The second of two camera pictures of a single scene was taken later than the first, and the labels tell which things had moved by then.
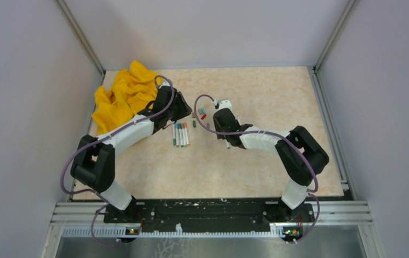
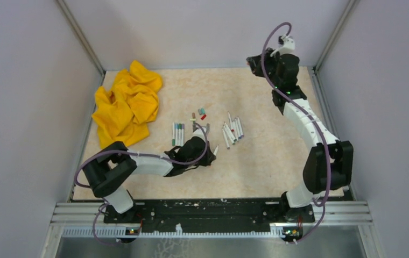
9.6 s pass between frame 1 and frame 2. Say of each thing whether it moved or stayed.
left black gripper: moved
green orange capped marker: stayed
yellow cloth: stayed
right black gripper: moved
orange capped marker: moved
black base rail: stayed
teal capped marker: stayed
